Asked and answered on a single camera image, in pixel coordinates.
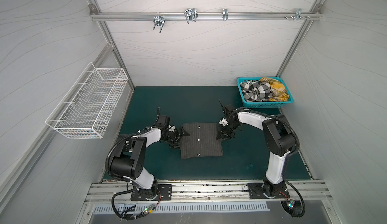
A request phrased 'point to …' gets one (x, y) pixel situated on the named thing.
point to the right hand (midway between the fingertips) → (220, 135)
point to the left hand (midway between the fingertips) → (188, 138)
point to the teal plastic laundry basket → (268, 104)
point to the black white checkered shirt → (256, 91)
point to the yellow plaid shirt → (278, 92)
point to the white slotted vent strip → (132, 209)
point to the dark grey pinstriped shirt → (201, 142)
